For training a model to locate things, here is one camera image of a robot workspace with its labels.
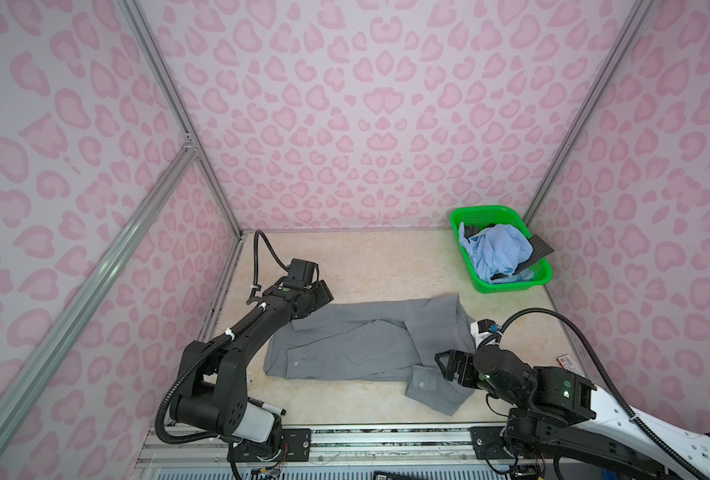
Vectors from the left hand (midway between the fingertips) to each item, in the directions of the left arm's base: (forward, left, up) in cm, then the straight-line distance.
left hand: (326, 292), depth 89 cm
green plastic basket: (+9, -70, -4) cm, 71 cm away
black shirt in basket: (+15, -70, 0) cm, 72 cm away
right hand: (-24, -30, +5) cm, 39 cm away
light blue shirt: (+13, -54, +4) cm, 56 cm away
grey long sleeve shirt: (-11, -15, -10) cm, 21 cm away
